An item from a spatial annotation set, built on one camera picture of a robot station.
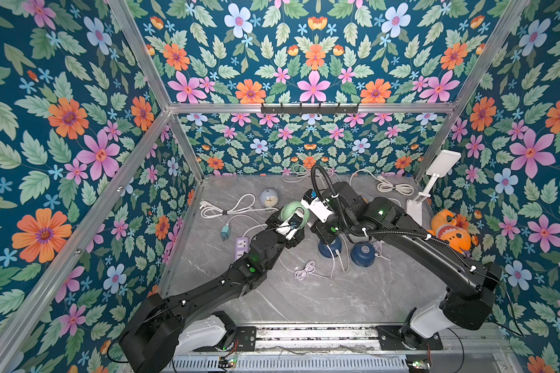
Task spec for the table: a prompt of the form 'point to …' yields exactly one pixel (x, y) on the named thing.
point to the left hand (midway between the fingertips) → (294, 213)
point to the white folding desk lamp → (441, 166)
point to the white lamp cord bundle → (385, 186)
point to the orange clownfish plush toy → (443, 227)
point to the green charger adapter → (225, 232)
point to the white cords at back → (301, 172)
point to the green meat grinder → (295, 207)
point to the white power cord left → (243, 203)
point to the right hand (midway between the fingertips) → (316, 221)
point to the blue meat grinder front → (362, 254)
